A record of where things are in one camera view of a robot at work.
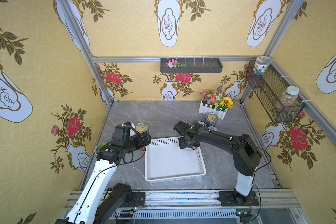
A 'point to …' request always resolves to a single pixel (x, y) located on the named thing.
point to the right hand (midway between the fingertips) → (188, 142)
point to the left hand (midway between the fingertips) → (140, 139)
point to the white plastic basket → (164, 161)
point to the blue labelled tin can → (142, 127)
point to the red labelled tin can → (142, 149)
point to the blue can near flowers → (211, 118)
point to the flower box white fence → (213, 101)
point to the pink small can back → (213, 128)
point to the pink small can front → (188, 149)
